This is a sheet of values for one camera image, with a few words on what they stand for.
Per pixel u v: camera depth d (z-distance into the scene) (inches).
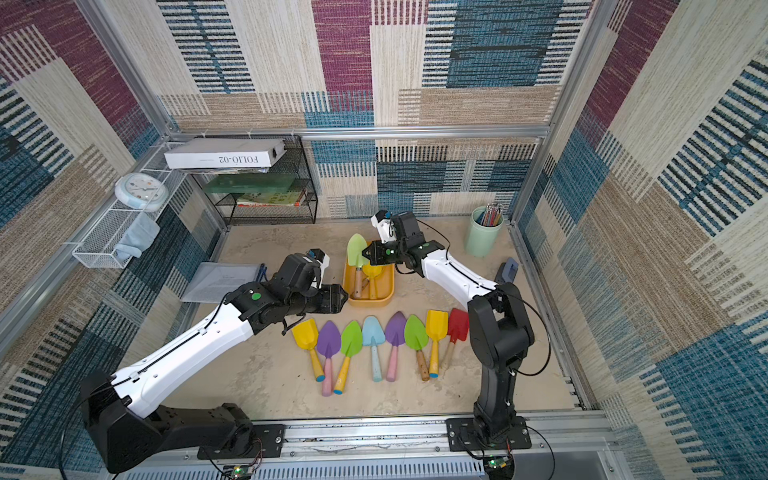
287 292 22.0
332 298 26.6
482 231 39.8
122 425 14.7
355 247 35.4
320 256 27.4
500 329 19.2
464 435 28.8
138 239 26.8
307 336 35.2
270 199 39.3
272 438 29.5
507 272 39.5
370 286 39.1
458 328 36.1
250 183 38.1
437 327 36.1
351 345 35.1
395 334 35.9
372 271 40.5
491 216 39.3
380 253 31.1
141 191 29.3
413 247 28.0
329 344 35.1
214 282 40.5
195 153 31.0
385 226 32.0
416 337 35.5
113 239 28.0
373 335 35.9
